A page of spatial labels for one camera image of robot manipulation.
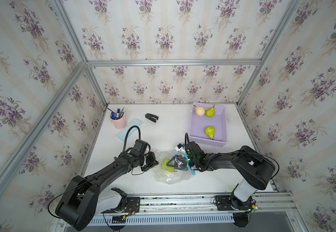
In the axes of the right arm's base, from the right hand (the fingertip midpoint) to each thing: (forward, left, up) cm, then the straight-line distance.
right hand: (172, 167), depth 82 cm
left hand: (+1, +7, +1) cm, 7 cm away
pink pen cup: (+30, +38, +2) cm, 48 cm away
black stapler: (+40, +19, -3) cm, 45 cm away
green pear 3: (-1, +3, +1) cm, 3 cm away
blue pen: (+36, +39, +7) cm, 54 cm away
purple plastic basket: (+35, -27, -5) cm, 44 cm away
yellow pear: (+43, -20, +1) cm, 48 cm away
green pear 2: (+25, -26, 0) cm, 36 cm away
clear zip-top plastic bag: (-5, +4, +3) cm, 7 cm away
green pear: (+42, -29, +1) cm, 51 cm away
